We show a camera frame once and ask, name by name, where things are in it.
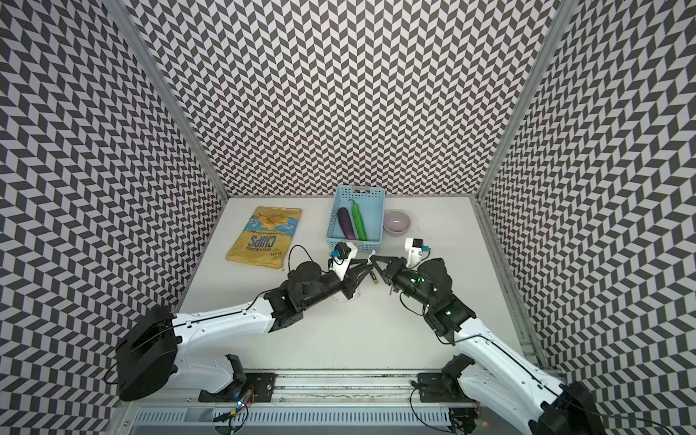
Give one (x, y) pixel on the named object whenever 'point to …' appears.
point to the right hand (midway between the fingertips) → (369, 264)
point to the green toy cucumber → (360, 227)
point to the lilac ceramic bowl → (396, 223)
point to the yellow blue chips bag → (266, 237)
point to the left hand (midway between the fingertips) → (368, 266)
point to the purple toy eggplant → (346, 224)
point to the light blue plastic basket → (371, 207)
